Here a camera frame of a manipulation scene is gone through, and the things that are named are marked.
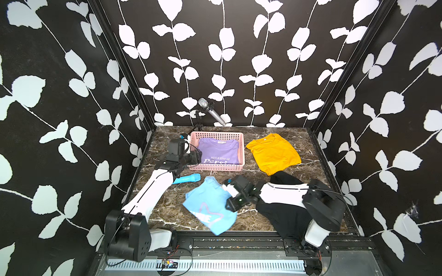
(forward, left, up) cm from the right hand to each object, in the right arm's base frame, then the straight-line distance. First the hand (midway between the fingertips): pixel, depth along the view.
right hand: (227, 203), depth 84 cm
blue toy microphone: (+13, +21, +2) cm, 25 cm away
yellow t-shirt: (+34, -30, -3) cm, 45 cm away
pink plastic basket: (+43, -7, +3) cm, 44 cm away
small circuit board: (-25, +24, -4) cm, 35 cm away
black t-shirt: (-9, -19, +27) cm, 34 cm away
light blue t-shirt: (0, +10, -2) cm, 10 cm away
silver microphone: (+50, +14, +24) cm, 57 cm away
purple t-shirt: (+33, +6, 0) cm, 34 cm away
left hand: (+20, +15, +17) cm, 31 cm away
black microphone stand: (+49, +20, +6) cm, 53 cm away
